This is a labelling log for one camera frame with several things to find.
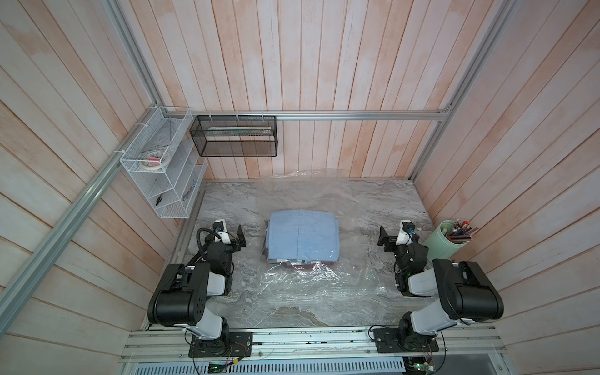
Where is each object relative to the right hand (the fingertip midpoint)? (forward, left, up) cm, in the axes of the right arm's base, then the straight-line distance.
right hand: (393, 225), depth 91 cm
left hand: (-2, +66, 0) cm, 66 cm away
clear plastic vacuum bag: (+28, +27, -10) cm, 40 cm away
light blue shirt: (-5, +36, -1) cm, 36 cm away
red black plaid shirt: (-15, +38, -3) cm, 41 cm away
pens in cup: (-7, -20, +6) cm, 22 cm away
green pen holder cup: (-9, -13, +1) cm, 16 cm away
